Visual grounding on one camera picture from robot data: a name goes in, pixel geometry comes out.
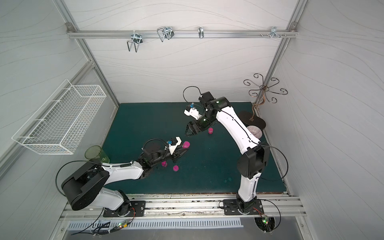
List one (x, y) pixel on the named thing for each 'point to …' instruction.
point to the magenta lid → (175, 168)
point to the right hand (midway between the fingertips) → (191, 131)
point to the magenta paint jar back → (186, 144)
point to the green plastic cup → (95, 151)
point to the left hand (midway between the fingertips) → (187, 146)
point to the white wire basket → (58, 125)
